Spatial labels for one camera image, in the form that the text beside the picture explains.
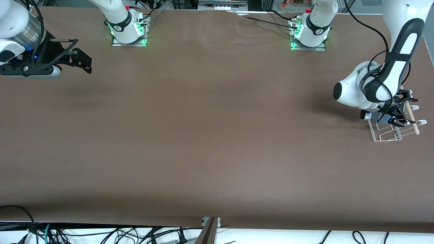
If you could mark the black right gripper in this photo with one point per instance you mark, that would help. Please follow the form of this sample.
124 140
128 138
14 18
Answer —
53 51

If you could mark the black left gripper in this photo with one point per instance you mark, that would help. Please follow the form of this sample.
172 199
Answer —
395 108

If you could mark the blue plastic cup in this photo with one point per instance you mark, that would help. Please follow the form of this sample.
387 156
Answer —
382 118

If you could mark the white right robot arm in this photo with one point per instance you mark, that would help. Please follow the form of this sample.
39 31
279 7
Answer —
10 20

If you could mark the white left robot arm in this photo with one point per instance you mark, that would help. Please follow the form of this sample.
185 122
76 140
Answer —
352 91

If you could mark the white power strip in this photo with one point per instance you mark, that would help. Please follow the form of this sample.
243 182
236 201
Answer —
220 6

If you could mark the black power plug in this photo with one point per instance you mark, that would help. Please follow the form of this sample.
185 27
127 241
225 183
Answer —
183 237

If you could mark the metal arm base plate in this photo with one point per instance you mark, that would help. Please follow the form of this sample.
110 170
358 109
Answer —
318 48
118 43

